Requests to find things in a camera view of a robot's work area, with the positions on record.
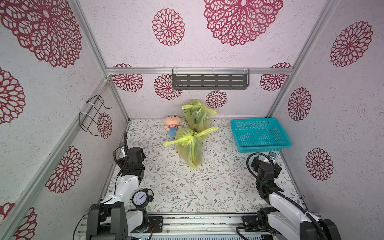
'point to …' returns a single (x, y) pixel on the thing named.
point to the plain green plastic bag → (190, 145)
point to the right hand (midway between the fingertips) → (267, 158)
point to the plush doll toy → (172, 124)
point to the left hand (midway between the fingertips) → (130, 154)
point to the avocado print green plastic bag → (197, 116)
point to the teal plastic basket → (259, 135)
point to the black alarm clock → (141, 198)
